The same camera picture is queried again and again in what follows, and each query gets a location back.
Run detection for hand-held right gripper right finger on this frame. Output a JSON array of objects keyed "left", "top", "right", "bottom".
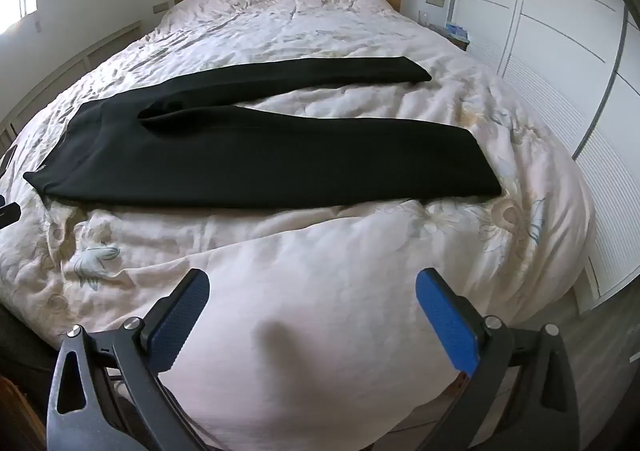
[{"left": 416, "top": 268, "right": 581, "bottom": 451}]

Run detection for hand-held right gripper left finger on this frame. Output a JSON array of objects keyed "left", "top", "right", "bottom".
[{"left": 46, "top": 268, "right": 211, "bottom": 451}]

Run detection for black pants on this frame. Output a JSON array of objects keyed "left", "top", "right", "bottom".
[{"left": 22, "top": 57, "right": 503, "bottom": 209}]

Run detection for floral white quilt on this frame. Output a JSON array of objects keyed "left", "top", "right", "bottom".
[{"left": 0, "top": 0, "right": 598, "bottom": 451}]

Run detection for dark grey bed base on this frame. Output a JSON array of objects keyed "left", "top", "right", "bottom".
[{"left": 0, "top": 303, "right": 68, "bottom": 382}]

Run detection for wooden nightstand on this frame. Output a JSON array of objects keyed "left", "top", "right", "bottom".
[{"left": 431, "top": 23, "right": 471, "bottom": 52}]

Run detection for white wardrobe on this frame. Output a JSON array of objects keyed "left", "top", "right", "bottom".
[{"left": 450, "top": 0, "right": 640, "bottom": 317}]

